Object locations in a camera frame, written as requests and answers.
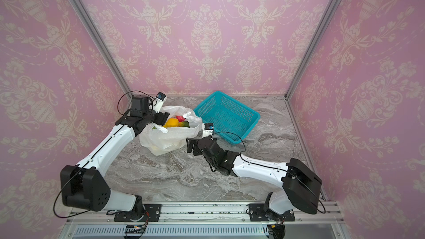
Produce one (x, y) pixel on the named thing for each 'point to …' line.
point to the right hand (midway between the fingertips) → (194, 139)
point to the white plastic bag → (161, 140)
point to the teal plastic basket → (232, 120)
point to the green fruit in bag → (184, 124)
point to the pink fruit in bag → (180, 118)
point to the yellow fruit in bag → (171, 122)
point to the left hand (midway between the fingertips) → (161, 109)
